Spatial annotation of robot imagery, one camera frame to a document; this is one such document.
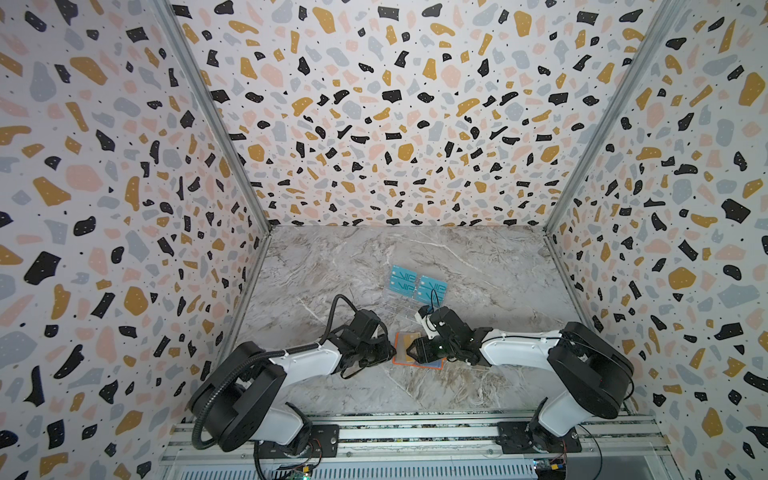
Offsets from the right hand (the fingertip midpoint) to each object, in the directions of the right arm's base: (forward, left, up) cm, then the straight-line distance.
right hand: (411, 346), depth 86 cm
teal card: (+20, +3, +4) cm, 21 cm away
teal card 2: (+19, -5, +4) cm, 20 cm away
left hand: (-1, +3, 0) cm, 3 cm away
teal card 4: (+16, -4, +2) cm, 17 cm away
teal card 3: (+17, 0, +2) cm, 17 cm away
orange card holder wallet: (-3, +3, -2) cm, 5 cm away
